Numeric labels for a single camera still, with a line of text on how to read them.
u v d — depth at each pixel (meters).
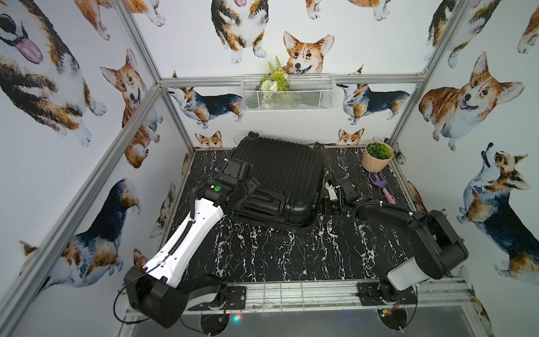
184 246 0.43
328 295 0.75
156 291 0.37
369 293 0.73
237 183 0.56
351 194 0.72
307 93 0.92
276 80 0.82
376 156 1.03
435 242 0.45
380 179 1.07
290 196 0.77
